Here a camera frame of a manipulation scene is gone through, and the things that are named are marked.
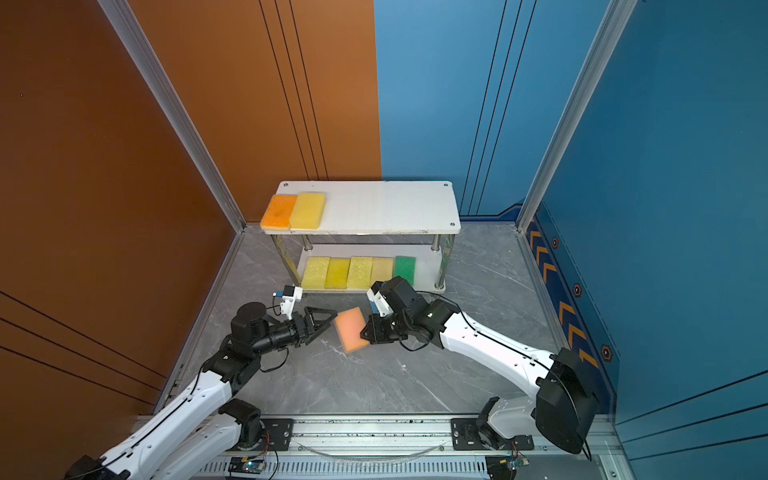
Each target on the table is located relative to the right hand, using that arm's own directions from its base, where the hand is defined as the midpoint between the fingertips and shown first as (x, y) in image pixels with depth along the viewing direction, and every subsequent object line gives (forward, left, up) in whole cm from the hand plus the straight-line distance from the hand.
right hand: (359, 336), depth 73 cm
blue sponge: (+3, -4, +8) cm, 10 cm away
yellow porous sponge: (+26, +3, -8) cm, 27 cm away
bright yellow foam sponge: (+24, +10, -7) cm, 27 cm away
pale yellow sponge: (+27, -5, -8) cm, 29 cm away
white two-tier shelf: (+27, -6, +18) cm, 33 cm away
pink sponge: (+3, +2, +1) cm, 4 cm away
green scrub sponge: (+27, -12, -8) cm, 31 cm away
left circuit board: (-24, +27, -17) cm, 40 cm away
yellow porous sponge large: (+26, +17, -8) cm, 32 cm away
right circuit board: (-25, -35, -18) cm, 46 cm away
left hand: (+3, +6, +3) cm, 8 cm away
